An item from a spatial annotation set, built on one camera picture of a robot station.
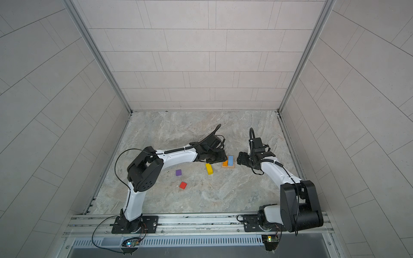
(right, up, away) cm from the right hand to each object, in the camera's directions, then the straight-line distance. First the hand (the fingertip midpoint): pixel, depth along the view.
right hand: (242, 159), depth 89 cm
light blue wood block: (-6, -1, +1) cm, 7 cm away
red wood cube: (-32, -12, -6) cm, 35 cm away
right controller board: (+9, -31, -21) cm, 38 cm away
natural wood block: (-8, -4, 0) cm, 9 cm away
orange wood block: (-9, -2, -1) cm, 10 cm away
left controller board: (-49, -28, -25) cm, 62 cm away
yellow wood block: (-18, -4, -2) cm, 19 cm away
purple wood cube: (-35, -7, -2) cm, 36 cm away
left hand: (-7, +1, -1) cm, 7 cm away
